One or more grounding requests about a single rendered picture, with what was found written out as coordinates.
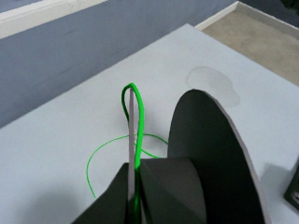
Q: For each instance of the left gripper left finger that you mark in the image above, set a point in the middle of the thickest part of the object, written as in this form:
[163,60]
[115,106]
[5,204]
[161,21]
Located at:
[111,207]

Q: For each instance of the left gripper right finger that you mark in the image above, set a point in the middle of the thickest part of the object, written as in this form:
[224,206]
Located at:
[158,206]

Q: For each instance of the black cable reel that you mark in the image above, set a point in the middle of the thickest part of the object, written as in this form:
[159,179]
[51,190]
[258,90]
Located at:
[208,166]

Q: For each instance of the green cable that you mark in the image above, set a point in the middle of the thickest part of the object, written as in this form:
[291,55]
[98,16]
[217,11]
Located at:
[138,144]

